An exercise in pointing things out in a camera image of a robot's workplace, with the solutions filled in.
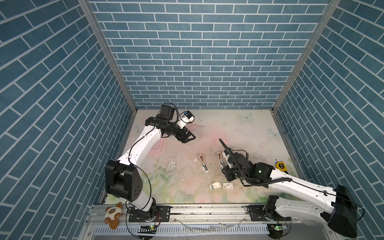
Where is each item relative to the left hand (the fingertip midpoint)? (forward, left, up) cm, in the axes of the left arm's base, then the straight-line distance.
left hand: (190, 132), depth 81 cm
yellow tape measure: (-12, -55, -18) cm, 59 cm away
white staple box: (-22, -21, -20) cm, 36 cm away
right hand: (-17, -16, -10) cm, 26 cm away
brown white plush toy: (-35, +37, -19) cm, 55 cm away
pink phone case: (-8, +16, -1) cm, 18 cm away
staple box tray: (-22, -14, -20) cm, 33 cm away
